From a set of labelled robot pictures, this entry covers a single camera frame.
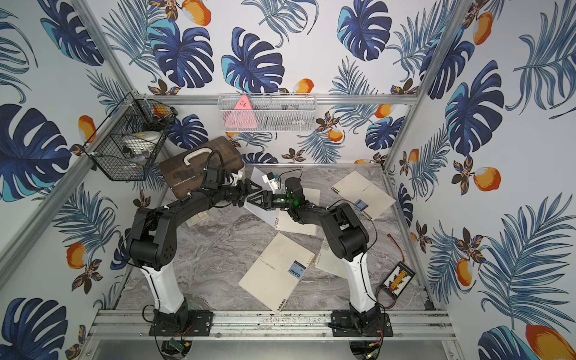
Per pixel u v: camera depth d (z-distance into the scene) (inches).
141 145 31.6
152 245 20.2
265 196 32.4
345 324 29.0
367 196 43.3
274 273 33.7
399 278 32.6
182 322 26.1
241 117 35.4
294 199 31.2
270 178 34.3
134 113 35.5
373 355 28.1
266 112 40.0
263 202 32.3
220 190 30.8
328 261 35.4
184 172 38.2
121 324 30.1
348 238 22.1
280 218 39.5
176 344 28.6
